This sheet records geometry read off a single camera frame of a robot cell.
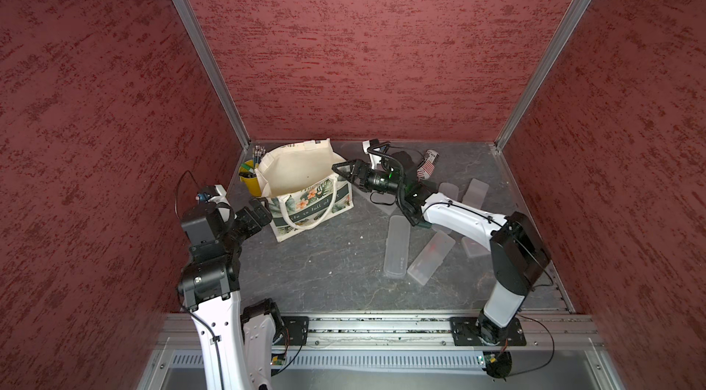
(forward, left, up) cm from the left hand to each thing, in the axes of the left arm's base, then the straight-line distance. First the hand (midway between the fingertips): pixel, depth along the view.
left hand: (253, 214), depth 69 cm
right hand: (+12, -21, 0) cm, 24 cm away
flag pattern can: (+36, -54, -23) cm, 69 cm away
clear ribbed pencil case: (+27, -63, -27) cm, 73 cm away
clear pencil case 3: (-1, -51, -26) cm, 57 cm away
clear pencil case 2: (+3, -40, -25) cm, 47 cm away
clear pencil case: (+25, -72, -25) cm, 80 cm away
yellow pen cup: (+22, +12, -12) cm, 28 cm away
